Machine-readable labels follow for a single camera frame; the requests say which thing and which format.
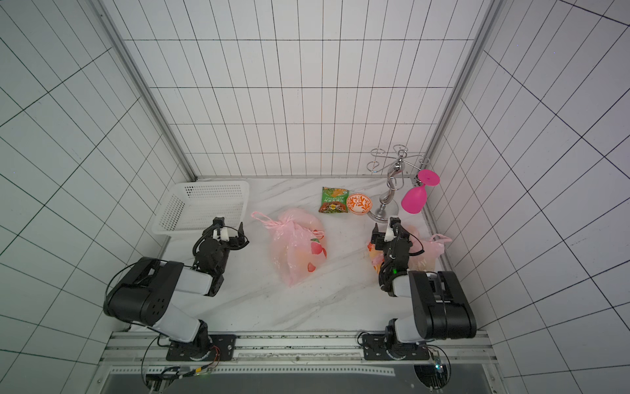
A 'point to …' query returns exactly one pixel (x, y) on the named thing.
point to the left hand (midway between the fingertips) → (229, 225)
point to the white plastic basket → (192, 206)
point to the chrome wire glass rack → (395, 166)
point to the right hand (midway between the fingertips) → (391, 221)
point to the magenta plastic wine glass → (414, 199)
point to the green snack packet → (335, 200)
